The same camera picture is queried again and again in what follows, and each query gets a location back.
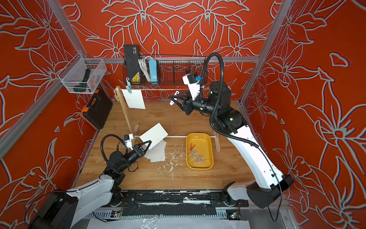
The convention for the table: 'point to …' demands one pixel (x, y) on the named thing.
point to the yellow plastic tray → (199, 150)
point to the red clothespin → (191, 147)
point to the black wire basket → (168, 70)
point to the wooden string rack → (134, 130)
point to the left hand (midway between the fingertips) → (151, 142)
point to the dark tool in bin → (83, 87)
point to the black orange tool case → (96, 112)
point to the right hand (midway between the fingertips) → (170, 96)
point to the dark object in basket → (188, 72)
